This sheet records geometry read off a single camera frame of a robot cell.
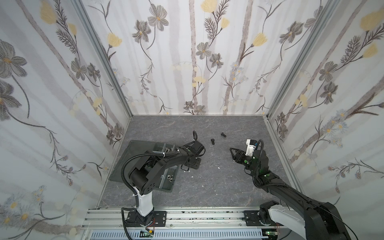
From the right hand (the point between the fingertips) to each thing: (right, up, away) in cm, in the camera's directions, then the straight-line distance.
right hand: (230, 146), depth 82 cm
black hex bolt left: (-7, +2, +22) cm, 23 cm away
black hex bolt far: (+1, +6, +26) cm, 27 cm away
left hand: (-21, -10, +12) cm, 26 cm away
